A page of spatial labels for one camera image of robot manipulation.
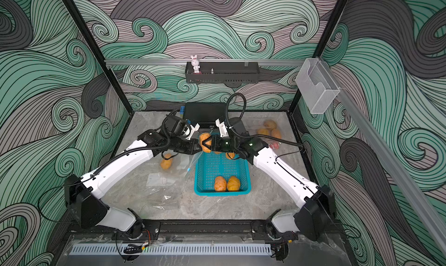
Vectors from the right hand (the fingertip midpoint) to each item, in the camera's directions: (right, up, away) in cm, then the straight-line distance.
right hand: (204, 145), depth 73 cm
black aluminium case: (-4, +16, +46) cm, 49 cm away
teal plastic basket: (+1, -14, +22) cm, 26 cm away
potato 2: (+41, +4, +30) cm, 51 cm away
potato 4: (-1, +4, 0) cm, 4 cm away
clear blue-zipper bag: (-21, -18, +15) cm, 32 cm away
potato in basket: (+13, -7, +20) cm, 25 cm away
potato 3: (-22, -12, +16) cm, 29 cm away
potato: (+39, +9, +35) cm, 53 cm away
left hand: (-1, -1, +2) cm, 3 cm away
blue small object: (-19, +20, +45) cm, 53 cm away
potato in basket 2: (+13, -20, +9) cm, 26 cm away
